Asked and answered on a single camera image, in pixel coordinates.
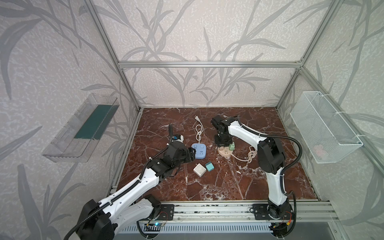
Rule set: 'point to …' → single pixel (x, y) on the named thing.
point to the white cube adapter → (199, 170)
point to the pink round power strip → (225, 154)
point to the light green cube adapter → (232, 146)
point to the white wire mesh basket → (327, 135)
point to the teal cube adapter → (209, 166)
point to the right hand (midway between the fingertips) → (219, 143)
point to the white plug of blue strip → (197, 118)
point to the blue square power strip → (200, 150)
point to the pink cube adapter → (223, 149)
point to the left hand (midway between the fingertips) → (194, 147)
